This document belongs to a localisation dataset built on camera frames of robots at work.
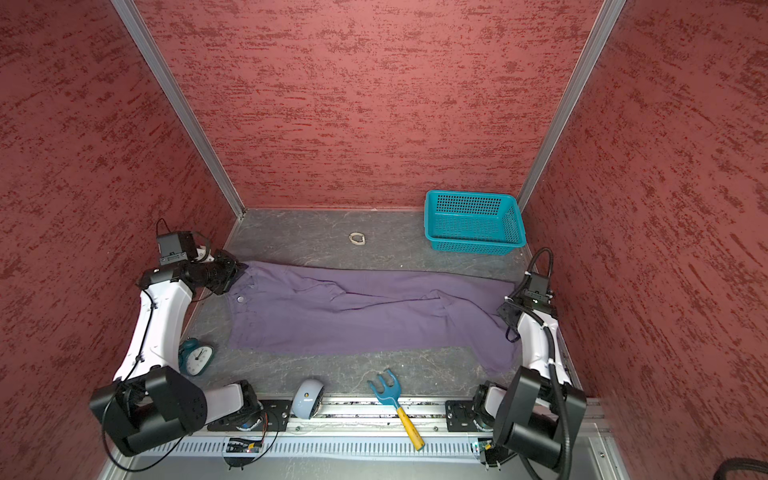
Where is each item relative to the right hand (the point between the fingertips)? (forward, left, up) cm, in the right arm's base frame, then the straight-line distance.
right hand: (507, 318), depth 85 cm
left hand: (+10, +73, +14) cm, 75 cm away
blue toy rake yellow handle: (-18, +35, -5) cm, 40 cm away
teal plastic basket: (+43, -2, -6) cm, 44 cm away
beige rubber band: (+38, +48, -4) cm, 61 cm away
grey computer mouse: (-20, +55, +2) cm, 58 cm away
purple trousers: (+6, +65, -2) cm, 65 cm away
